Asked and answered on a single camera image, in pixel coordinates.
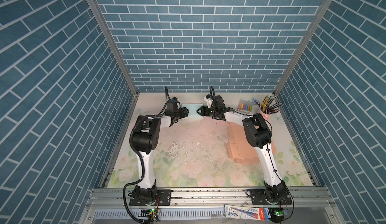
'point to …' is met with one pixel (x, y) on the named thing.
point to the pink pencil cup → (267, 117)
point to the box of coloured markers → (245, 106)
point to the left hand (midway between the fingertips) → (186, 110)
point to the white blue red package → (245, 212)
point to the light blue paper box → (193, 108)
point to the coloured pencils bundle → (267, 108)
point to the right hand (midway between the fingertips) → (198, 110)
